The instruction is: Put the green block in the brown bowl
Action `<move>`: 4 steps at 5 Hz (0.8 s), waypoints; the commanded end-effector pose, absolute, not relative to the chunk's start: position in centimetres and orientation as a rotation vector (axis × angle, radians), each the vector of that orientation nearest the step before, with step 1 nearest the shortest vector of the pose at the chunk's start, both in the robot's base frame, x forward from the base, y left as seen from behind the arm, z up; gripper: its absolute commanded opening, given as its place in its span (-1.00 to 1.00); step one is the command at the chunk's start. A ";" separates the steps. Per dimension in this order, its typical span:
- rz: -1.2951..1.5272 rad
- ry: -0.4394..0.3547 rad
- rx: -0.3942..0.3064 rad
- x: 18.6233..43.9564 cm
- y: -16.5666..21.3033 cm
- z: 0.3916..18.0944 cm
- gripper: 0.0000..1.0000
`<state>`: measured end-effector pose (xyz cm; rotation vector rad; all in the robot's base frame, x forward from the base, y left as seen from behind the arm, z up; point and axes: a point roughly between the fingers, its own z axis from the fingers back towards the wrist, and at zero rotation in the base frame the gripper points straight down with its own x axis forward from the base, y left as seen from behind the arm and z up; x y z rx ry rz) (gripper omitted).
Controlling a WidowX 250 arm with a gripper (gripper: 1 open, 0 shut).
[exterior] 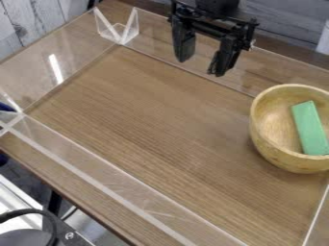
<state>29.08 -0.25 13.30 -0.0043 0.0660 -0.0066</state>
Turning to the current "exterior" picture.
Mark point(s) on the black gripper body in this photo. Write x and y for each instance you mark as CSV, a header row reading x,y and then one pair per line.
x,y
217,18

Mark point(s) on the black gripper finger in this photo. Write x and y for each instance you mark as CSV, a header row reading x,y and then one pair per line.
x,y
225,56
184,39

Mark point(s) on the light wooden bowl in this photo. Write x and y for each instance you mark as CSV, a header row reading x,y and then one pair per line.
x,y
273,131

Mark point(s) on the black table leg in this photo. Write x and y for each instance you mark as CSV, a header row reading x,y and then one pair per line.
x,y
55,203

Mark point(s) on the black metal bracket with screw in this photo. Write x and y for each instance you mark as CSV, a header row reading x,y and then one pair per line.
x,y
67,236

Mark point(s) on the green rectangular block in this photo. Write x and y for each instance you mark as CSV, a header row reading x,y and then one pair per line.
x,y
309,128

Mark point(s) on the clear acrylic tray walls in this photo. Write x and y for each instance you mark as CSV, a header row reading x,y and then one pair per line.
x,y
141,137

